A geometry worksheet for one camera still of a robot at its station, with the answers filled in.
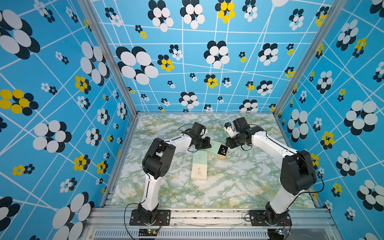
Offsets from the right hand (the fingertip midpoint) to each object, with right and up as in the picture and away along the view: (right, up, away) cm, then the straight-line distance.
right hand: (230, 142), depth 92 cm
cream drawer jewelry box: (-19, -17, -5) cm, 26 cm away
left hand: (-10, -2, +4) cm, 11 cm away
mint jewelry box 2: (-9, -3, +5) cm, 11 cm away
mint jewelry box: (-19, -9, 0) cm, 21 cm away
